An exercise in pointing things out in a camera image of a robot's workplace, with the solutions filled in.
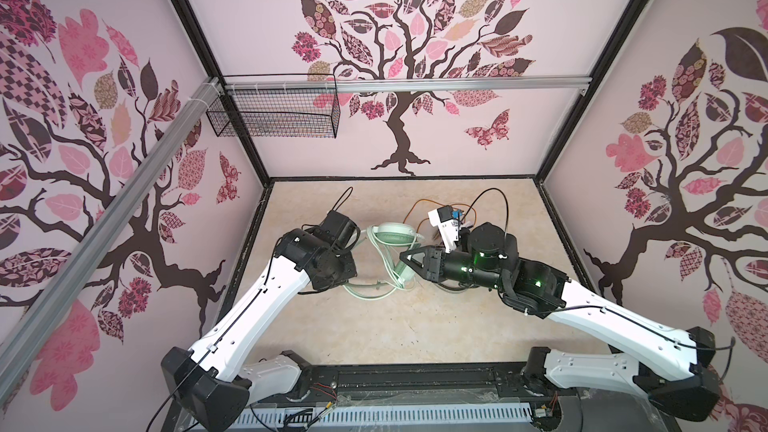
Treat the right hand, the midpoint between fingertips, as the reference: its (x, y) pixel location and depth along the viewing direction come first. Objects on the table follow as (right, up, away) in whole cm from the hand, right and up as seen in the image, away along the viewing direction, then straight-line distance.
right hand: (403, 253), depth 59 cm
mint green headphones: (-1, +3, +9) cm, 10 cm away
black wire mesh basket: (-51, +48, +62) cm, 94 cm away
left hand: (-14, -9, +13) cm, 21 cm away
